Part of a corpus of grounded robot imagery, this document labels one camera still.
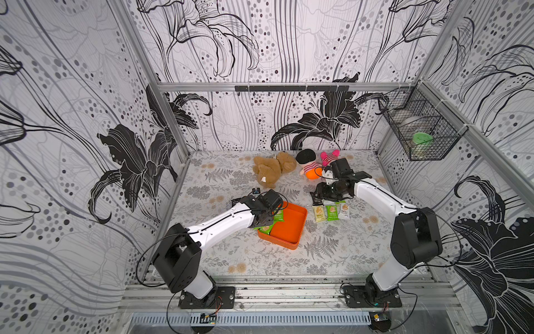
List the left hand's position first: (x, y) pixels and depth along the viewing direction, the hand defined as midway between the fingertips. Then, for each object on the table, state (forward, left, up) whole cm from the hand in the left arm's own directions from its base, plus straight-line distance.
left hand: (262, 223), depth 85 cm
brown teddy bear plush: (+26, -2, +3) cm, 26 cm away
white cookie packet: (+9, -37, -4) cm, 38 cm away
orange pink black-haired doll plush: (+37, -21, 0) cm, 42 cm away
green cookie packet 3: (-2, -2, -3) cm, 4 cm away
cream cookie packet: (+8, -26, -5) cm, 27 cm away
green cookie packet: (+8, -31, -5) cm, 33 cm away
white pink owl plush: (+40, -33, -2) cm, 51 cm away
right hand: (+14, -25, +3) cm, 29 cm away
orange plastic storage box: (-3, -11, -4) cm, 12 cm away
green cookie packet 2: (+5, -7, -5) cm, 10 cm away
